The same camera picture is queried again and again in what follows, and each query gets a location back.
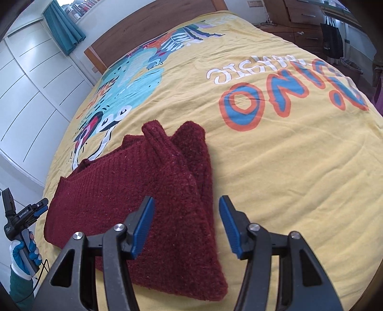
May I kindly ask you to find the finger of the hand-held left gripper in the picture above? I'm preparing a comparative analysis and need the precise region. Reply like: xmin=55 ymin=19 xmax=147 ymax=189
xmin=30 ymin=197 xmax=49 ymax=216

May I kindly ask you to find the maroon knitted sweater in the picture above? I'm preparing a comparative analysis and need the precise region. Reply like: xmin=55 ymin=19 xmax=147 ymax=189
xmin=43 ymin=120 xmax=229 ymax=302

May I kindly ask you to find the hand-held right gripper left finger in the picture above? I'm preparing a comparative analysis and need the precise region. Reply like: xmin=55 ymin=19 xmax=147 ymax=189
xmin=31 ymin=196 xmax=156 ymax=311

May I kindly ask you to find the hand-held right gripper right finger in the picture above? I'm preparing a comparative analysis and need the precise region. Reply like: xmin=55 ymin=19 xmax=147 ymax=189
xmin=218 ymin=195 xmax=344 ymax=311

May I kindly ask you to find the window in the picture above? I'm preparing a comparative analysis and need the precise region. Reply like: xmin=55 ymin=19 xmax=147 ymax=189
xmin=61 ymin=0 xmax=101 ymax=20

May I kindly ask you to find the teal curtain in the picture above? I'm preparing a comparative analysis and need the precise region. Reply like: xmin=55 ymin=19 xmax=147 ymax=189
xmin=43 ymin=0 xmax=87 ymax=56

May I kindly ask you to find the person's left hand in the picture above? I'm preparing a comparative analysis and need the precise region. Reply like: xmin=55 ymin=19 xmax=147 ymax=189
xmin=10 ymin=232 xmax=43 ymax=280

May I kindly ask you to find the white wardrobe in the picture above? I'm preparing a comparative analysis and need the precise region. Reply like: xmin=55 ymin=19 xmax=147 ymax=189
xmin=0 ymin=19 xmax=93 ymax=270

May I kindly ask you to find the wooden headboard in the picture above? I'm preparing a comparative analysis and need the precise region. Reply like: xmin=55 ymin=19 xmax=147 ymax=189
xmin=84 ymin=0 xmax=228 ymax=75

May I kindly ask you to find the black bag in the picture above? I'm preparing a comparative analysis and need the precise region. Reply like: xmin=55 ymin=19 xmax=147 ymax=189
xmin=320 ymin=15 xmax=344 ymax=59

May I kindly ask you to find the wooden dresser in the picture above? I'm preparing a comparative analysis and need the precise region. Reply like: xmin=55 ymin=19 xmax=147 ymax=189
xmin=257 ymin=0 xmax=330 ymax=57

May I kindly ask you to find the yellow printed blanket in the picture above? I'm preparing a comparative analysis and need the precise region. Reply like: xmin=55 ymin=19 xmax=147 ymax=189
xmin=36 ymin=10 xmax=383 ymax=311

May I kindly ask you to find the black cable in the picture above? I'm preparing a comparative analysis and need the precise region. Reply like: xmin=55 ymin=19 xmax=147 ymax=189
xmin=31 ymin=259 xmax=50 ymax=296

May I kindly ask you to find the dark desk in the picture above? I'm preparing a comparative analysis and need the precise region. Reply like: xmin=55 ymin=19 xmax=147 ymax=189
xmin=321 ymin=0 xmax=383 ymax=39

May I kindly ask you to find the person's left forearm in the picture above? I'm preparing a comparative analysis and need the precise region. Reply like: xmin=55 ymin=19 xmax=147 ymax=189
xmin=9 ymin=265 xmax=39 ymax=303

